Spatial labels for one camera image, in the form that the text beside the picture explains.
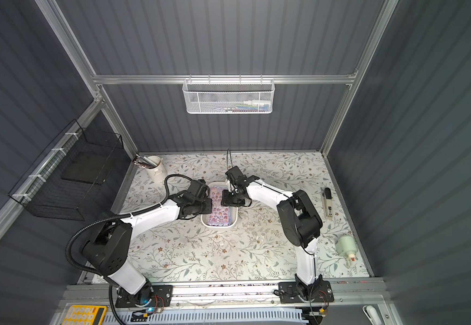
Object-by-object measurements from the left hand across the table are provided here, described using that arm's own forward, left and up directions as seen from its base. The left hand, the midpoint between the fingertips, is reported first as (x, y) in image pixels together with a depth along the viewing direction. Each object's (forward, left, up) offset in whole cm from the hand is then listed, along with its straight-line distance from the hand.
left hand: (212, 207), depth 90 cm
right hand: (+3, -6, 0) cm, 7 cm away
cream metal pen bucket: (+20, +29, +1) cm, 35 cm away
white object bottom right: (-40, -58, -4) cm, 71 cm away
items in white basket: (+37, -17, +28) cm, 50 cm away
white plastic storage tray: (0, -10, -5) cm, 11 cm away
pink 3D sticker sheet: (-3, -4, -2) cm, 5 cm away
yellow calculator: (-39, +42, -6) cm, 58 cm away
